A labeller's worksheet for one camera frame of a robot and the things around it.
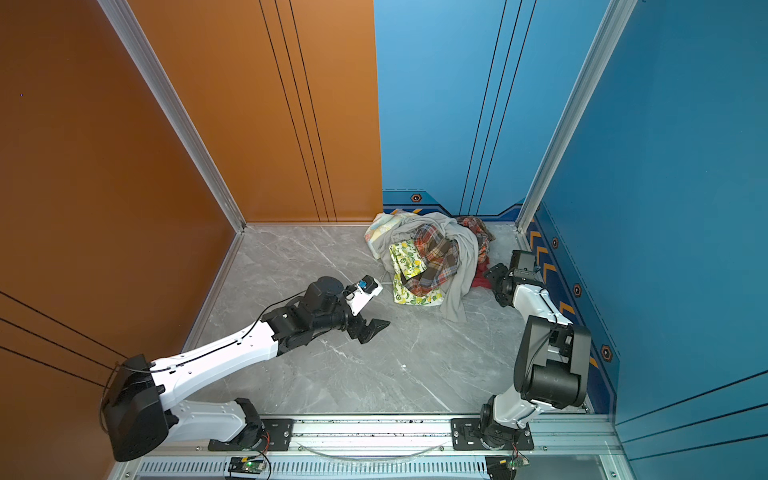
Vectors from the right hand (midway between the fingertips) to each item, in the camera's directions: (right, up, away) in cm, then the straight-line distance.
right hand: (488, 278), depth 94 cm
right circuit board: (-4, -43, -23) cm, 49 cm away
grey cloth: (-28, +16, +12) cm, 35 cm away
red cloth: (-1, -1, +5) cm, 5 cm away
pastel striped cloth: (-36, +19, +23) cm, 47 cm away
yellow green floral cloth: (-26, +5, 0) cm, 26 cm away
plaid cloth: (-15, +7, +1) cm, 17 cm away
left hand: (-34, -6, -18) cm, 38 cm away
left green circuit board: (-66, -43, -23) cm, 82 cm away
